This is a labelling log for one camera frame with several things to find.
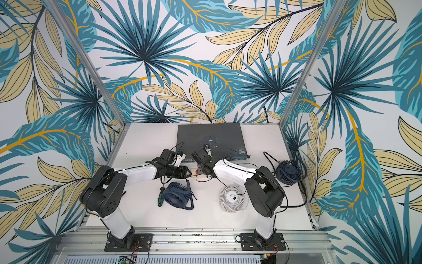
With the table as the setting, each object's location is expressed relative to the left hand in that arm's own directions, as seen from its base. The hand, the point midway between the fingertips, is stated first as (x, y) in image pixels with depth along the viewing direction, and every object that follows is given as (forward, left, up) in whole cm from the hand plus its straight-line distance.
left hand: (187, 174), depth 92 cm
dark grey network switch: (+24, -20, +2) cm, 31 cm away
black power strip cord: (+8, -38, 0) cm, 39 cm away
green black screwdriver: (-14, +12, 0) cm, 18 cm away
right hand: (-1, -5, +4) cm, 6 cm away
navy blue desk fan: (-15, +2, +10) cm, 19 cm away
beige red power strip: (0, -4, +1) cm, 4 cm away
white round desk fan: (-14, -25, +4) cm, 29 cm away
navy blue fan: (+1, -56, +4) cm, 57 cm away
